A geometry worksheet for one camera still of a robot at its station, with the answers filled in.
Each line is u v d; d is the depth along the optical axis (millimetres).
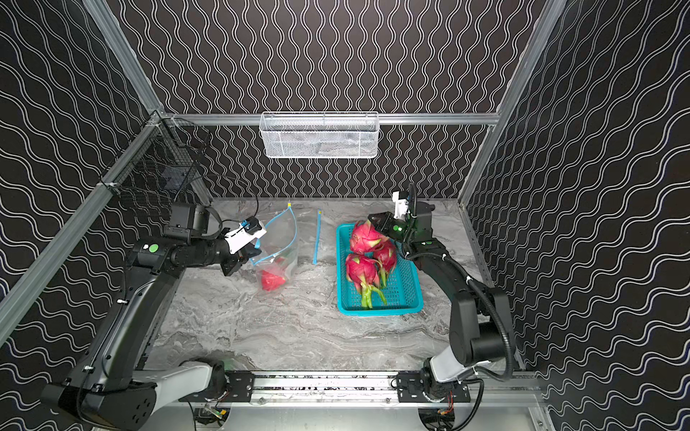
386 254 943
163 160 983
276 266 743
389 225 763
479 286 462
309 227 1100
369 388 764
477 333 449
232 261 596
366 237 857
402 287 931
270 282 879
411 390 736
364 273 876
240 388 738
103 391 370
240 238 586
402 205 781
